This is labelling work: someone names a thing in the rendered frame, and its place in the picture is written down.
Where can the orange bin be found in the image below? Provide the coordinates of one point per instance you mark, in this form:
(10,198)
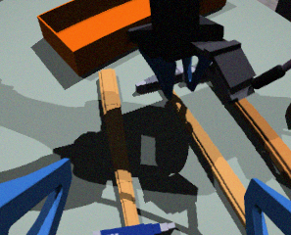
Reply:
(97,30)

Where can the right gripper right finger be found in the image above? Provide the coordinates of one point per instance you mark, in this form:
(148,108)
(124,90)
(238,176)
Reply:
(259,199)

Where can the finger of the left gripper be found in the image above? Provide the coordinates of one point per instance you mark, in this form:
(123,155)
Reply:
(192,81)
(161,68)

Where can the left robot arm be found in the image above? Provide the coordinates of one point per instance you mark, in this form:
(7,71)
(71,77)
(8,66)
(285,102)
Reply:
(233,94)

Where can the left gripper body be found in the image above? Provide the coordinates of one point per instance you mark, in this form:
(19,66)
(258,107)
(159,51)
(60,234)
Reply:
(175,22)

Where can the hammer with grey head and wooden handle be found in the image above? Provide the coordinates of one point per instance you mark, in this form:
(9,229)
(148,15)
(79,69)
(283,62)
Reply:
(229,183)

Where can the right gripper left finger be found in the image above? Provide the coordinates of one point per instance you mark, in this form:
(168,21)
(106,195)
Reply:
(20,195)

